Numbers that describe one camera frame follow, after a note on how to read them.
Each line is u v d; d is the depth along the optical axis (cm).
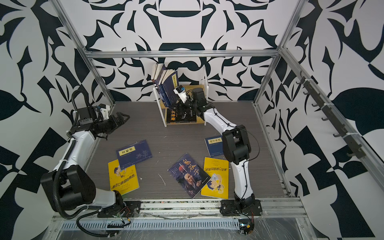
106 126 71
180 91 78
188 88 79
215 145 97
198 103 74
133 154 91
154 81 74
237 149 55
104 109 76
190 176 83
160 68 81
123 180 83
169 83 83
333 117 55
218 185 81
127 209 73
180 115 105
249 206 68
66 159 45
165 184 82
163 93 79
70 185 42
